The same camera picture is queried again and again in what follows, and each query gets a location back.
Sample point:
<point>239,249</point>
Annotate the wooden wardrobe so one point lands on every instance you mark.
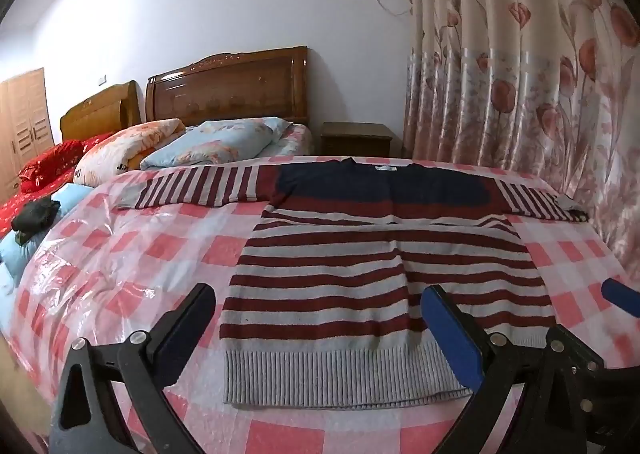
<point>22,128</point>

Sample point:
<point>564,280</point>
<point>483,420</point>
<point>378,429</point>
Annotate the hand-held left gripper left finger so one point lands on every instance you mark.
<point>192,319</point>

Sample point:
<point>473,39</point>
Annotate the floral curtain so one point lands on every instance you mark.
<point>510,58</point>

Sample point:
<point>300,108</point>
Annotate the red pillow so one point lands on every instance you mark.
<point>50,163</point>

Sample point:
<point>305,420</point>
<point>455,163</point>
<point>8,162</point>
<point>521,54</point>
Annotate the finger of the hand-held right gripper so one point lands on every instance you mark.
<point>622,298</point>

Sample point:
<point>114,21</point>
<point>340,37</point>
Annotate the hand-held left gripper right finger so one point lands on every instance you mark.
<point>450,334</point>

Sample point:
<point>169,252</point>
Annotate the light blue floral quilt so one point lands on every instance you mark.
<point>215,143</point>

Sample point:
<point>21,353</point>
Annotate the small wooden headboard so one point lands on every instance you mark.
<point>100,113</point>

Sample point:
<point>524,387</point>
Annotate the pink checked blanket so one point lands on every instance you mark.
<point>150,254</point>

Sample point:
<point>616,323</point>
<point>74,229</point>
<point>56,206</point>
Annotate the striped knit sweater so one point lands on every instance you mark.
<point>350,284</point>

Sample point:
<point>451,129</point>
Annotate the dark cloth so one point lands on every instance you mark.
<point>35,216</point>

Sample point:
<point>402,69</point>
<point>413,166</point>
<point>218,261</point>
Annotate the plain light blue quilt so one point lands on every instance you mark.
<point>20,254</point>

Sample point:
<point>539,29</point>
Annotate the large wooden headboard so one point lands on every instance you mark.
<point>225,88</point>

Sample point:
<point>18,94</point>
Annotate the wooden nightstand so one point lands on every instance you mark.
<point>357,139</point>

